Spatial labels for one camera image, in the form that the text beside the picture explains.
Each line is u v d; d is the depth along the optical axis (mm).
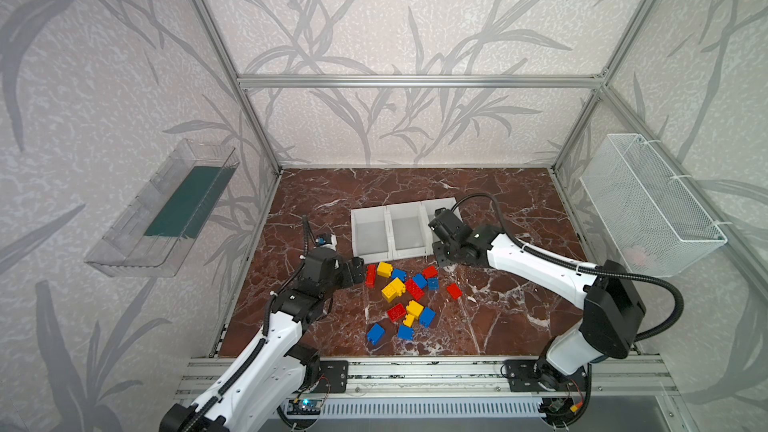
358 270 736
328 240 732
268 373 486
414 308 831
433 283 889
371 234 996
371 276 906
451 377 755
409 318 824
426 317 820
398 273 917
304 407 712
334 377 736
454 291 890
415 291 867
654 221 628
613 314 429
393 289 852
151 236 629
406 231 964
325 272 632
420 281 892
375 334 792
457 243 630
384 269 909
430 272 899
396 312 840
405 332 806
